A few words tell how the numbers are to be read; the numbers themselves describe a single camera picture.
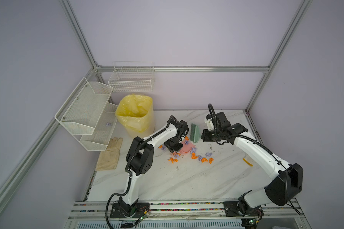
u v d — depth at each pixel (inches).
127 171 19.3
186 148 38.5
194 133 34.8
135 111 41.0
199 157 36.5
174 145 31.1
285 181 15.8
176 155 36.1
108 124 36.6
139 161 20.8
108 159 36.0
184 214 28.8
